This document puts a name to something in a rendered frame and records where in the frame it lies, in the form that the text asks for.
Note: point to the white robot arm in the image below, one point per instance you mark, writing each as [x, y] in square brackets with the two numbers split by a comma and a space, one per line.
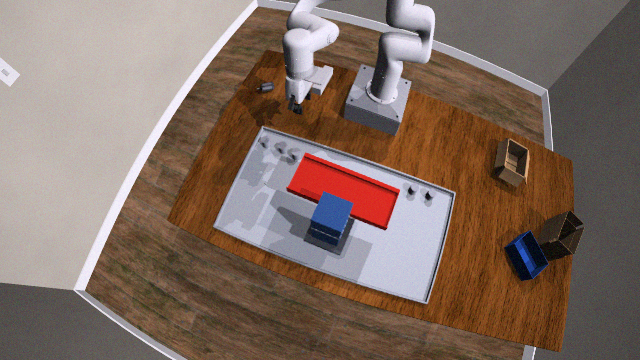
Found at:
[300, 44]

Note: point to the blue open bin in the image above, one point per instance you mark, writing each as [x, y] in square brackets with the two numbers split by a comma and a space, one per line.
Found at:
[528, 252]

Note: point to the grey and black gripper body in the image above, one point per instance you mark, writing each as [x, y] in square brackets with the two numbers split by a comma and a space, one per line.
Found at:
[297, 87]

